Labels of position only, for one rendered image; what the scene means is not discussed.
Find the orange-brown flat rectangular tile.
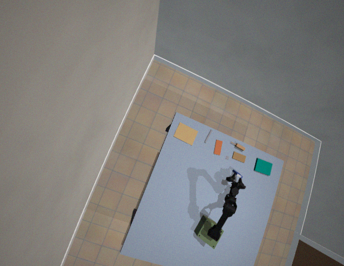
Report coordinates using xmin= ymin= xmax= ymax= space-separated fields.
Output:
xmin=214 ymin=140 xmax=222 ymax=155

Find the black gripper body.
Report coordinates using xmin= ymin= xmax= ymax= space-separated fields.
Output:
xmin=226 ymin=177 xmax=236 ymax=189

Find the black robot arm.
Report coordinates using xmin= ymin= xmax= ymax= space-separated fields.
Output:
xmin=208 ymin=182 xmax=244 ymax=241

